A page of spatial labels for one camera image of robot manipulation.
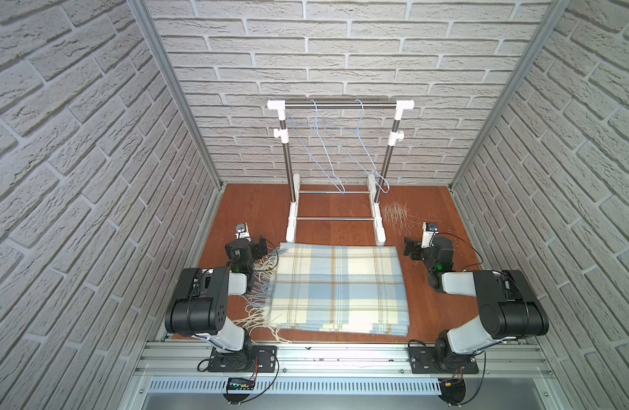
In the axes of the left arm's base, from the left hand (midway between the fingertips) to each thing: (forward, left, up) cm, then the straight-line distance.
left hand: (244, 233), depth 94 cm
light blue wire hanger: (+31, -17, +29) cm, 46 cm away
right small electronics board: (-48, -66, -6) cm, 82 cm away
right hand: (-1, -64, 0) cm, 64 cm away
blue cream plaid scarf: (-20, -33, -4) cm, 38 cm away
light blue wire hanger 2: (+36, -31, +25) cm, 54 cm away
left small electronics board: (-46, -5, -10) cm, 47 cm away
